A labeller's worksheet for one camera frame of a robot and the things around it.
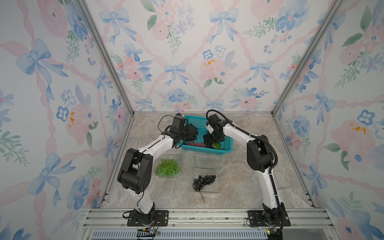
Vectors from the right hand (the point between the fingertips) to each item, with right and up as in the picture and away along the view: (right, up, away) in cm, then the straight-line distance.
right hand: (208, 140), depth 105 cm
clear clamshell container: (-1, -14, -12) cm, 19 cm away
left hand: (-10, +9, -13) cm, 18 cm away
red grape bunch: (-5, -2, -7) cm, 9 cm away
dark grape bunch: (-12, +6, -22) cm, 26 cm away
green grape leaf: (+4, -2, -10) cm, 12 cm away
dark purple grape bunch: (-7, -21, -23) cm, 33 cm away
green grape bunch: (-25, -14, -21) cm, 35 cm away
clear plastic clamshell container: (-24, -10, -9) cm, 28 cm away
